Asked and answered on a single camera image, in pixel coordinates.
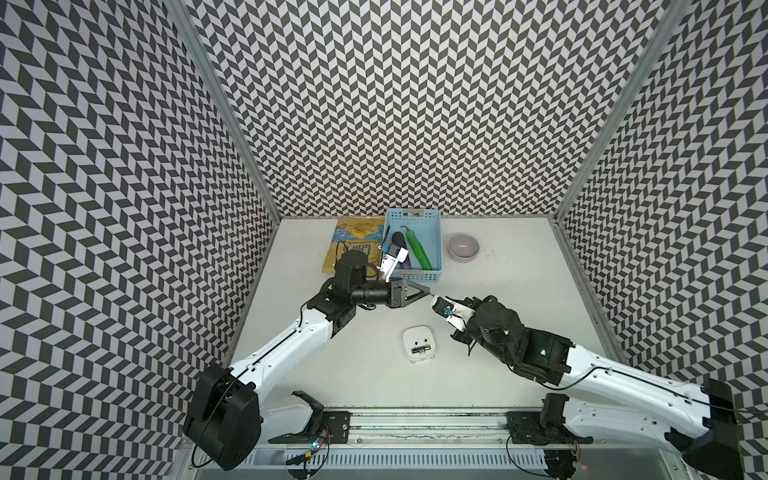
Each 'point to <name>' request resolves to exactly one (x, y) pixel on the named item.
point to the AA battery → (421, 348)
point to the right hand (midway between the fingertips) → (450, 303)
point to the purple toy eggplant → (398, 240)
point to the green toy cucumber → (418, 249)
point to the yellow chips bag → (355, 233)
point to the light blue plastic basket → (426, 224)
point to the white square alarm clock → (419, 343)
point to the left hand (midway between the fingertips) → (425, 295)
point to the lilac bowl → (463, 248)
